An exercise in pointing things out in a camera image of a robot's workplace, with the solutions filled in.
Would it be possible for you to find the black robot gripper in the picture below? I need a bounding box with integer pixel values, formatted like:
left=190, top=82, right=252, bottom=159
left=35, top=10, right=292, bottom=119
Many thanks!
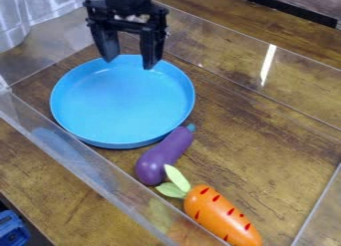
left=85, top=0, right=169, bottom=70

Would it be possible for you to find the blue round tray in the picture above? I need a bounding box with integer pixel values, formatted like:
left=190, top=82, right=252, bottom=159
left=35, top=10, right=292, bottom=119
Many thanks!
left=50, top=55, right=196, bottom=149

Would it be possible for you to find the purple toy eggplant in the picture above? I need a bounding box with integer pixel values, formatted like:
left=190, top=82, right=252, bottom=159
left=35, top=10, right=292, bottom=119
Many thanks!
left=135, top=123, right=196, bottom=185

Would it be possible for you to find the white curtain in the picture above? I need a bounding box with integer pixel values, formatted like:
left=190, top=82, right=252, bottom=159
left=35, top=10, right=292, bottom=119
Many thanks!
left=0, top=0, right=86, bottom=53

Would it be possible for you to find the dark wooden furniture edge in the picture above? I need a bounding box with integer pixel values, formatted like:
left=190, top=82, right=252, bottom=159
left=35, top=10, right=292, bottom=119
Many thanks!
left=248, top=0, right=339, bottom=29

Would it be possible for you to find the orange toy carrot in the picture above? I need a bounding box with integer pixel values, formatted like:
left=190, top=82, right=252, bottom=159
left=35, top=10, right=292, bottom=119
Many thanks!
left=157, top=164, right=262, bottom=246

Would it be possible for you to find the blue plastic object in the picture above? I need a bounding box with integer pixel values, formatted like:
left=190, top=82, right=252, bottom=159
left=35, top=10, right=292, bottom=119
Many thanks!
left=0, top=210, right=31, bottom=246

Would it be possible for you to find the clear acrylic enclosure wall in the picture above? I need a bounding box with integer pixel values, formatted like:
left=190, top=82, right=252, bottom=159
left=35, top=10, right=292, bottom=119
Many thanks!
left=0, top=0, right=341, bottom=246

